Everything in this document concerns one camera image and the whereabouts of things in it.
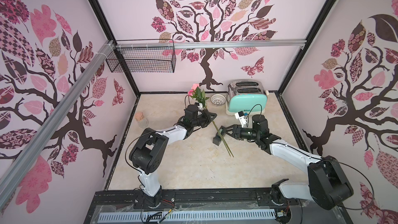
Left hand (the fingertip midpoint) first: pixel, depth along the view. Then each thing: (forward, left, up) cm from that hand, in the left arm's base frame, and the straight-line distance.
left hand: (217, 116), depth 88 cm
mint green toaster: (+16, -21, 0) cm, 26 cm away
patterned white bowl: (+25, -3, -13) cm, 29 cm away
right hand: (-10, -3, +2) cm, 11 cm away
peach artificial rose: (+10, +9, +5) cm, 14 cm away
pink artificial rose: (+14, +15, +5) cm, 21 cm away
